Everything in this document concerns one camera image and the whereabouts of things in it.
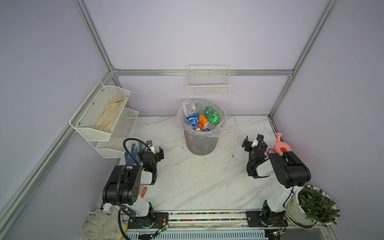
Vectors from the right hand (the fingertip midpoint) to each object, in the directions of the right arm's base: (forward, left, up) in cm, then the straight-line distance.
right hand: (254, 137), depth 93 cm
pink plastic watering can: (-7, -14, -1) cm, 16 cm away
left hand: (-7, +66, -3) cm, 66 cm away
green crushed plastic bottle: (+4, +28, +15) cm, 32 cm away
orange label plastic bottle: (+1, +33, +12) cm, 35 cm away
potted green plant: (-41, -13, +4) cm, 43 cm away
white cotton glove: (-48, +83, -9) cm, 96 cm away
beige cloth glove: (0, +84, +21) cm, 87 cm away
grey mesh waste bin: (-6, +29, +7) cm, 31 cm away
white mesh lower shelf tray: (-8, +87, +1) cm, 87 cm away
